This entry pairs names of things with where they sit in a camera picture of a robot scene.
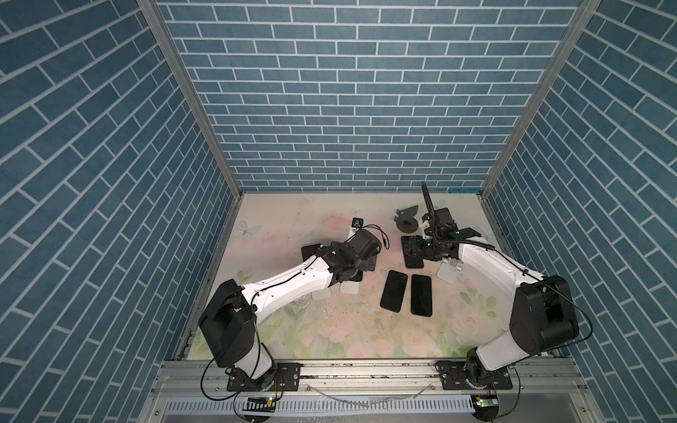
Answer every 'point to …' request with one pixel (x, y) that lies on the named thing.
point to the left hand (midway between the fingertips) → (360, 252)
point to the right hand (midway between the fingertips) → (409, 247)
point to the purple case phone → (412, 247)
